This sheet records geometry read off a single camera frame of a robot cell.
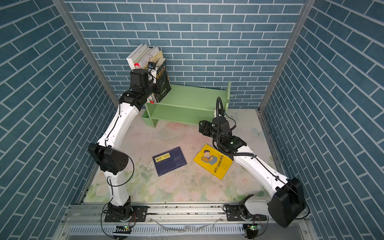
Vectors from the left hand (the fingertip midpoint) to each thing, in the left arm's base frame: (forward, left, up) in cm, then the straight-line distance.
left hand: (158, 78), depth 80 cm
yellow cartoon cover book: (-30, -32, -38) cm, 58 cm away
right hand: (-20, -24, -13) cm, 34 cm away
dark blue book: (-29, -4, -40) cm, 49 cm away
